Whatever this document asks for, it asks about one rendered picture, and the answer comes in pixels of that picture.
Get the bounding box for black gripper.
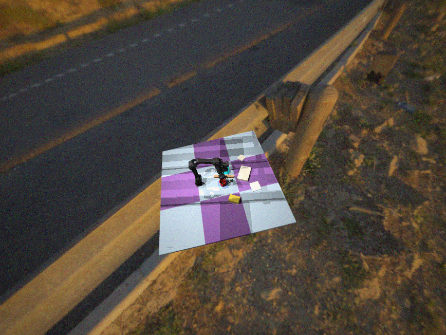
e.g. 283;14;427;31
215;167;226;180

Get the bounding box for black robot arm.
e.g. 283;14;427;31
189;157;229;187

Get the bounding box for yellow rectangular block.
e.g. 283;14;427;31
228;194;240;204

